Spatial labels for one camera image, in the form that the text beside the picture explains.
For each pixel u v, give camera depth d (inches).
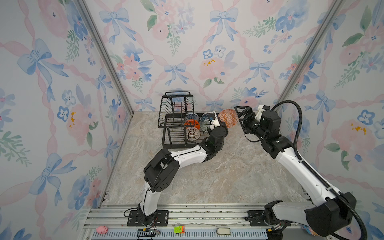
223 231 27.6
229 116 33.0
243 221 28.8
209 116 27.8
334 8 27.2
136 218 28.7
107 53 34.0
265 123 21.9
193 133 40.7
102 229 27.2
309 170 17.7
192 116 43.3
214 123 28.3
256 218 28.8
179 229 27.1
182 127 33.6
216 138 24.7
